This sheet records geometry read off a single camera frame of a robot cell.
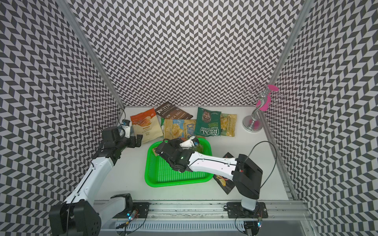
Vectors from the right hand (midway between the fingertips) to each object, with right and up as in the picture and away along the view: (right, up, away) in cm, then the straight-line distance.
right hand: (174, 139), depth 79 cm
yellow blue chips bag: (-2, +5, +24) cm, 24 cm away
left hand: (-24, +2, +4) cm, 25 cm away
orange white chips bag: (-24, +8, +26) cm, 36 cm away
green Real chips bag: (+20, +8, +26) cm, 34 cm away
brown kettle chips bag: (-9, +17, +33) cm, 38 cm away
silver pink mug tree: (+53, +21, +9) cm, 58 cm away
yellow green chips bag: (+35, +7, +25) cm, 44 cm away
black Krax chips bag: (+29, -25, +2) cm, 38 cm away
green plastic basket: (-10, -21, +5) cm, 23 cm away
